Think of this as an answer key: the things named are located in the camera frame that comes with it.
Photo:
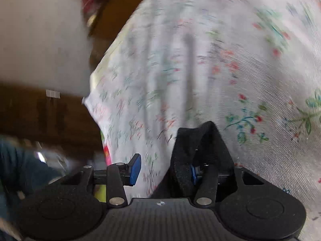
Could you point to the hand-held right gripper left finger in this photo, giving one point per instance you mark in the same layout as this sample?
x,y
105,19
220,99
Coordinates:
x,y
135,168

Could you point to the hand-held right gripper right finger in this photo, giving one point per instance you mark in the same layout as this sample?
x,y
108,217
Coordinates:
x,y
205,185

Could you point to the black pants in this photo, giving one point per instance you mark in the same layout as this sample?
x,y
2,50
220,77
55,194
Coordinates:
x,y
183,150

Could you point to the dark wooden cabinet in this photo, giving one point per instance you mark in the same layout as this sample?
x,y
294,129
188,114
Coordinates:
x,y
37,120

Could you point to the white label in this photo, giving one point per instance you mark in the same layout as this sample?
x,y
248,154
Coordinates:
x,y
53,93

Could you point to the person in blue clothing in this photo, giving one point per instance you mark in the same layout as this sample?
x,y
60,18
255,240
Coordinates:
x,y
17,170

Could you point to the white floral bed sheet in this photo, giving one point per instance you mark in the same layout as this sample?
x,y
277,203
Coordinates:
x,y
200,67

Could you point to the wooden desk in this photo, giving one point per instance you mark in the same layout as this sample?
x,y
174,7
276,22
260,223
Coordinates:
x,y
120,15

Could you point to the pink patterned cloth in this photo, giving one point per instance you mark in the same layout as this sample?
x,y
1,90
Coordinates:
x,y
88,0

